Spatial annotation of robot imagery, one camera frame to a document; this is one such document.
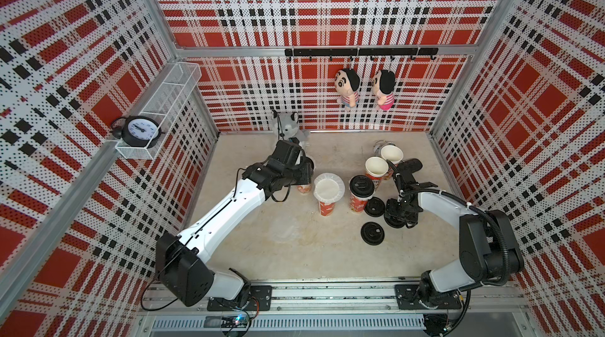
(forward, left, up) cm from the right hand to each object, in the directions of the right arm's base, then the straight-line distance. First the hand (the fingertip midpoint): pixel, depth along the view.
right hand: (398, 215), depth 90 cm
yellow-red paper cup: (+10, +37, +5) cm, 38 cm away
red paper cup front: (+2, +16, +7) cm, 18 cm away
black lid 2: (+4, +9, 0) cm, 10 cm away
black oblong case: (+23, -9, 0) cm, 24 cm away
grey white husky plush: (+34, +45, +16) cm, 59 cm away
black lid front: (-6, +11, -1) cm, 13 cm away
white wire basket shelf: (+40, +86, +35) cm, 101 cm away
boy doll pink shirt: (+44, +4, +29) cm, 53 cm away
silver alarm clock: (+36, +2, +2) cm, 36 cm away
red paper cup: (0, +28, +6) cm, 29 cm away
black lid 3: (-3, +2, 0) cm, 4 cm away
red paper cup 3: (+23, 0, +10) cm, 25 cm away
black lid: (+4, +16, +16) cm, 23 cm away
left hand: (+7, +34, +20) cm, 40 cm away
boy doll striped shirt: (+41, +19, +33) cm, 56 cm away
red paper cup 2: (+16, +8, +10) cm, 20 cm away
